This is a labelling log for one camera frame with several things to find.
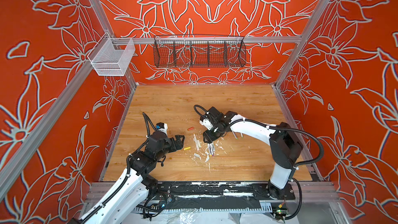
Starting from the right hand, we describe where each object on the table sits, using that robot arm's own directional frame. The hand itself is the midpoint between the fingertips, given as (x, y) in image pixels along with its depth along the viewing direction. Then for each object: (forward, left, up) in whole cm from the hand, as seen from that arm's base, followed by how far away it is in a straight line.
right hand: (204, 138), depth 85 cm
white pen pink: (-5, -4, -5) cm, 8 cm away
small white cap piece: (-8, +5, -6) cm, 11 cm away
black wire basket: (+47, +2, +25) cm, 54 cm away
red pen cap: (+9, +9, -5) cm, 14 cm away
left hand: (-3, +14, +7) cm, 16 cm away
